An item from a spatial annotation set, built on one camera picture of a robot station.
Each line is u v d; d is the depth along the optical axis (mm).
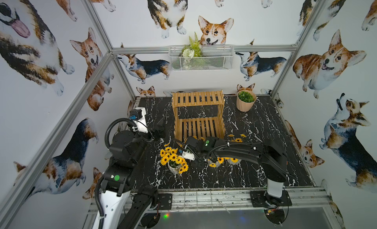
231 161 822
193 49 818
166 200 734
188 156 721
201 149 604
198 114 1101
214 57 923
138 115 475
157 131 544
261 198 728
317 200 751
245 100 1036
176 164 732
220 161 732
